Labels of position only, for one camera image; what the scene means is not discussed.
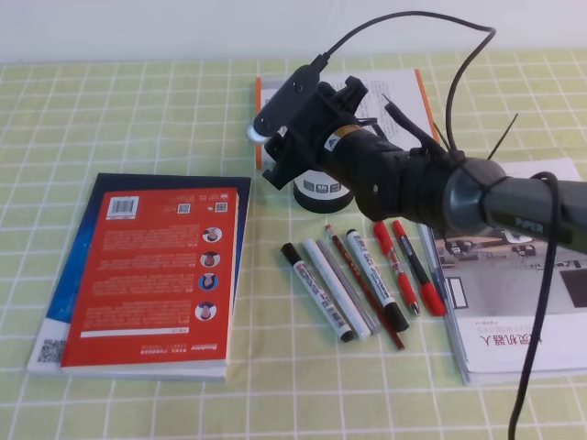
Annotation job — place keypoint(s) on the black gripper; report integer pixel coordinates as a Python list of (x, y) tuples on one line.
[(303, 146)]

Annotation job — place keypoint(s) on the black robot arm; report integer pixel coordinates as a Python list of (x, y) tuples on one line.
[(449, 192)]

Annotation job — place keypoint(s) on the black mesh pen holder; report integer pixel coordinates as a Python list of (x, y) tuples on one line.
[(319, 193)]

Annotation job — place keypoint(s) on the red retractable pen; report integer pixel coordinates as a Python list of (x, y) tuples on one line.
[(387, 248)]

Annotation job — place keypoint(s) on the grey pen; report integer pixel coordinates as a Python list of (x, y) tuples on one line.
[(348, 289)]

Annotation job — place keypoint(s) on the white pen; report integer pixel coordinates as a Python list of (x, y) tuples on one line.
[(347, 308)]

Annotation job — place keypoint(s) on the black pen red cap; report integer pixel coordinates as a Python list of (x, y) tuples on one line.
[(428, 292)]

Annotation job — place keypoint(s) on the white book orange spine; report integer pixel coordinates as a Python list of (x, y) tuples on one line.
[(404, 87)]

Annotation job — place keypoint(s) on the white marker with red label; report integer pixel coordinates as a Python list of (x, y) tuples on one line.
[(319, 296)]

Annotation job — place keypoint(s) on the white marker black cap long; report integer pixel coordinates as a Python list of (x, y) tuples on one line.
[(391, 310)]

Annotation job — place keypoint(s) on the red cover book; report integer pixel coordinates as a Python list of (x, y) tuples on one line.
[(157, 289)]

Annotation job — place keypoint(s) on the red pencil with eraser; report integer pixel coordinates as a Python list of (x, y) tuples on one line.
[(364, 285)]

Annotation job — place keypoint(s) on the robot brochure top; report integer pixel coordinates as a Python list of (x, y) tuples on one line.
[(504, 311)]

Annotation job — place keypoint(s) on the lower brochure stack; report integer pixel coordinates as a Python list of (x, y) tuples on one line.
[(454, 339)]

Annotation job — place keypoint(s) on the blue cover book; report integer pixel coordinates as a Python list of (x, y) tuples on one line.
[(45, 358)]

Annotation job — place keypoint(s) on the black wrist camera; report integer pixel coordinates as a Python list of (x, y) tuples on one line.
[(288, 101)]

